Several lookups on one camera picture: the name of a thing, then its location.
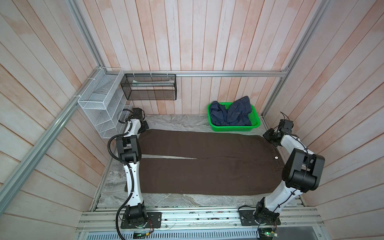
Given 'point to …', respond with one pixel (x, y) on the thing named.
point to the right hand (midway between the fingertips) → (266, 134)
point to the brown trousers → (197, 162)
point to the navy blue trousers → (238, 113)
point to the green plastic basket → (255, 121)
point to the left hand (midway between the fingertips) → (144, 129)
